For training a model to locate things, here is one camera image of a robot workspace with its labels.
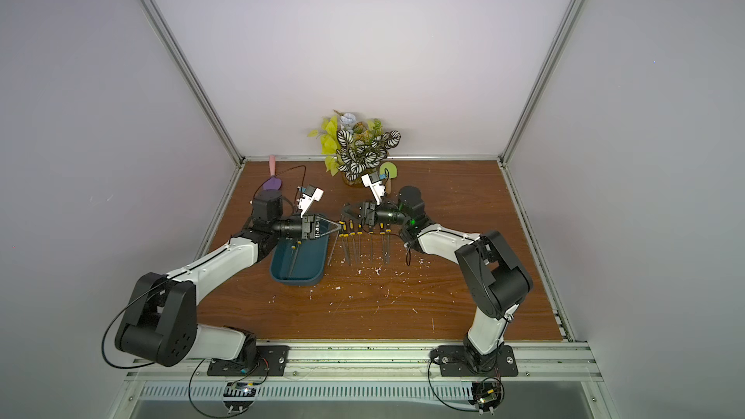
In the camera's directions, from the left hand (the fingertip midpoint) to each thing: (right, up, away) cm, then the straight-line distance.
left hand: (339, 231), depth 75 cm
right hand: (+1, +6, +1) cm, 6 cm away
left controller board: (-25, -41, -3) cm, 49 cm away
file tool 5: (-5, -9, +20) cm, 23 cm away
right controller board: (+37, -40, -5) cm, 55 cm away
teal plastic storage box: (-15, -13, +17) cm, 26 cm away
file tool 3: (+7, -4, +23) cm, 24 cm away
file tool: (+1, -5, +22) cm, 23 cm away
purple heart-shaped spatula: (-33, +13, +39) cm, 53 cm away
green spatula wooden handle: (+16, +18, +43) cm, 49 cm away
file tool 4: (+11, -4, +23) cm, 26 cm away
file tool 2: (+3, -4, +23) cm, 23 cm away
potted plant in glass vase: (+2, +24, +13) cm, 27 cm away
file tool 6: (-17, -7, +20) cm, 27 cm away
